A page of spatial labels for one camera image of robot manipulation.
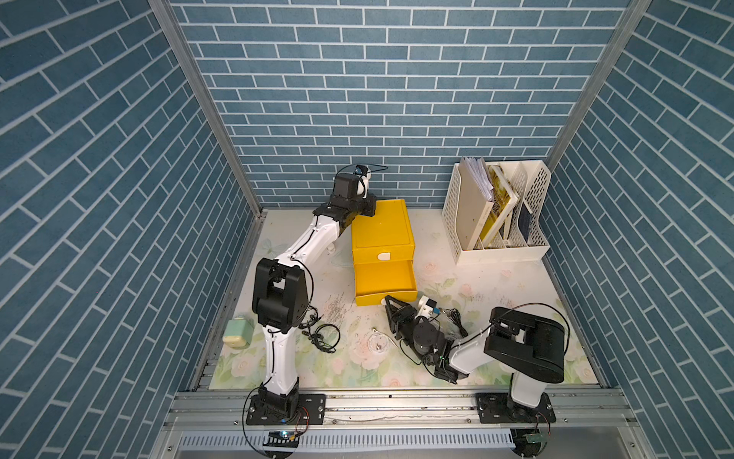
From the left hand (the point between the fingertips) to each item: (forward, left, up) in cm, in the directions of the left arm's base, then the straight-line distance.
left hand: (380, 198), depth 93 cm
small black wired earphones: (-30, -25, -23) cm, 45 cm away
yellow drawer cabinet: (-20, -1, -3) cm, 20 cm away
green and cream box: (-39, +40, -16) cm, 58 cm away
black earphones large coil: (-30, +21, -24) cm, 44 cm away
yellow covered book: (-2, -40, 0) cm, 40 cm away
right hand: (-32, -1, -11) cm, 34 cm away
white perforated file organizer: (-1, -54, -17) cm, 56 cm away
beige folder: (-7, -29, +4) cm, 30 cm away
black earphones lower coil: (-37, +16, -24) cm, 47 cm away
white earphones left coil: (-39, 0, -23) cm, 45 cm away
